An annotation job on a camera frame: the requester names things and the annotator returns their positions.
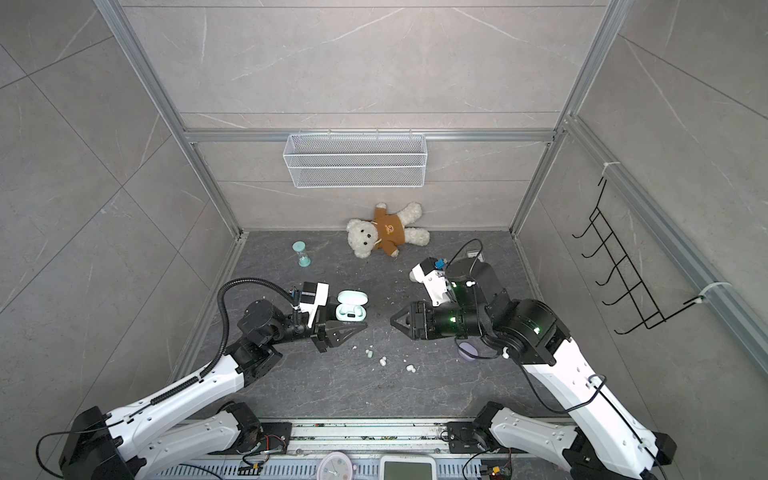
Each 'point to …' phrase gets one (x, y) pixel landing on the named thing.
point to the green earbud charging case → (351, 307)
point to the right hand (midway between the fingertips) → (399, 319)
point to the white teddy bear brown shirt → (386, 232)
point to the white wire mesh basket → (356, 160)
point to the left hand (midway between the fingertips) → (364, 313)
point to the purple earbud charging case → (466, 348)
